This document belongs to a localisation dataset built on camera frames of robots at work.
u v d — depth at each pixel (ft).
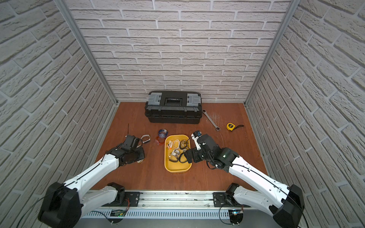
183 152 2.93
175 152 2.84
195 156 2.11
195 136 2.20
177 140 3.08
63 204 1.29
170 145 3.00
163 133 3.23
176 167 2.75
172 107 3.05
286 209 1.24
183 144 3.03
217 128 3.37
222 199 2.43
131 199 2.43
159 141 3.10
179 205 2.43
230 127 3.36
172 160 2.82
